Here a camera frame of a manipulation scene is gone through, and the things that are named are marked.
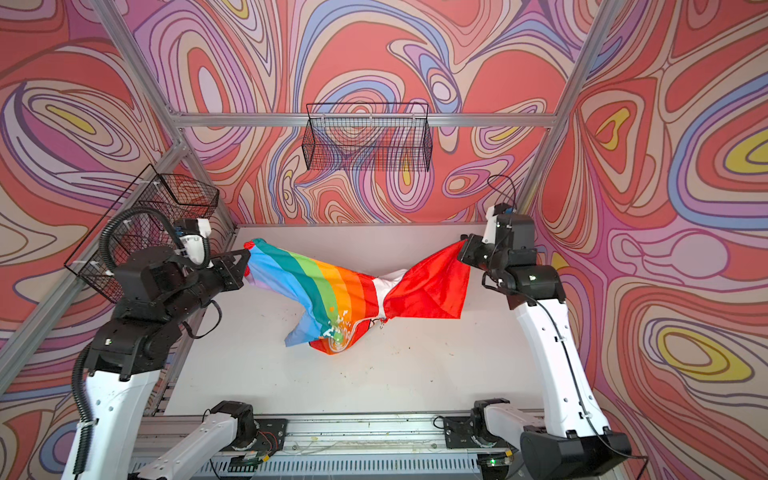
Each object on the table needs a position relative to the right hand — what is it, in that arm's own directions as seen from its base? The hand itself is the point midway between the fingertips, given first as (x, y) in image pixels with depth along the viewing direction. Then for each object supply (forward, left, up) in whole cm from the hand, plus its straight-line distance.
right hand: (463, 251), depth 71 cm
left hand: (-5, +46, +9) cm, 47 cm away
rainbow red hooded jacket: (-6, +31, -11) cm, 34 cm away
